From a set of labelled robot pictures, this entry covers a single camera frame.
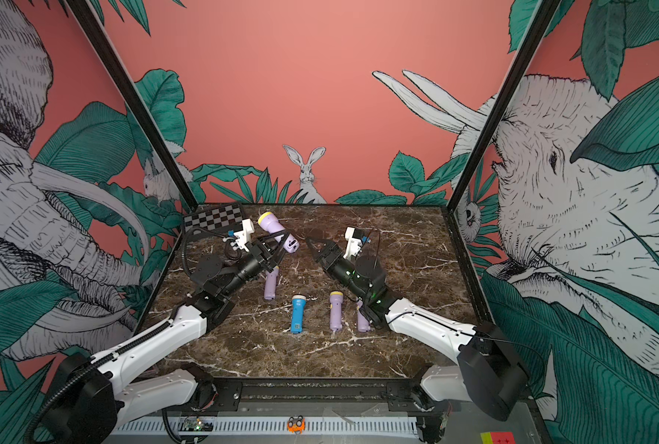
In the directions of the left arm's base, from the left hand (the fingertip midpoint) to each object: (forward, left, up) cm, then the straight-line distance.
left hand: (291, 234), depth 65 cm
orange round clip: (-35, +1, -32) cm, 48 cm away
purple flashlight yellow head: (+4, +5, 0) cm, 6 cm away
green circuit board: (-34, +27, -35) cm, 55 cm away
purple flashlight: (+5, +12, -33) cm, 35 cm away
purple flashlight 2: (-4, -11, -32) cm, 34 cm away
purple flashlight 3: (-10, -19, -33) cm, 39 cm away
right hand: (+1, -3, -5) cm, 6 cm away
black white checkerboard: (+36, +35, -32) cm, 59 cm away
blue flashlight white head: (-6, +2, -34) cm, 34 cm away
